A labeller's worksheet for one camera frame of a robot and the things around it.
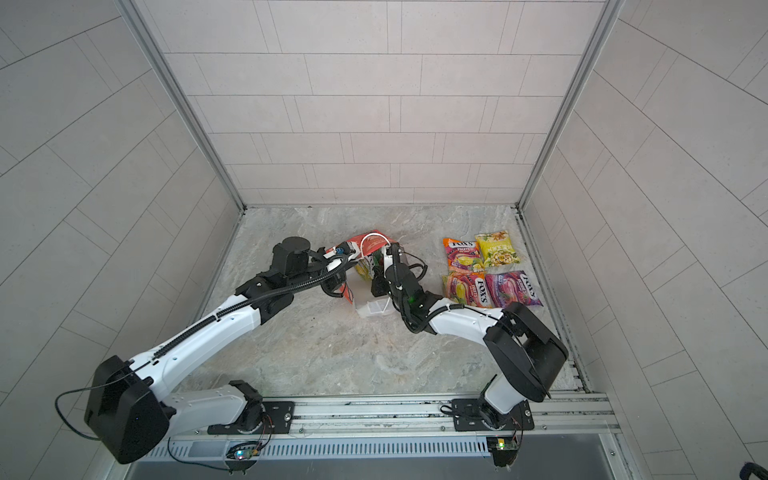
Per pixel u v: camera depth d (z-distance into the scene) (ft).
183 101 2.85
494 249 3.25
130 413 1.23
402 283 2.03
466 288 2.99
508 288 2.99
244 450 2.11
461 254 3.25
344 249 2.05
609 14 2.33
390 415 2.38
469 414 2.33
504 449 2.23
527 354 1.46
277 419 2.32
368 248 2.47
